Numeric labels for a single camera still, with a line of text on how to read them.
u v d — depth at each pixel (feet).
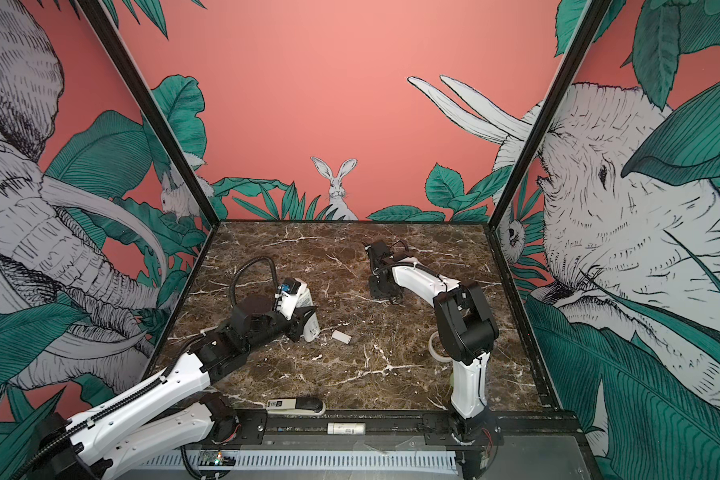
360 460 2.30
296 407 2.40
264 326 1.95
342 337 2.97
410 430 2.45
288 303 2.15
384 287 2.69
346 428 2.40
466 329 1.66
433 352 2.82
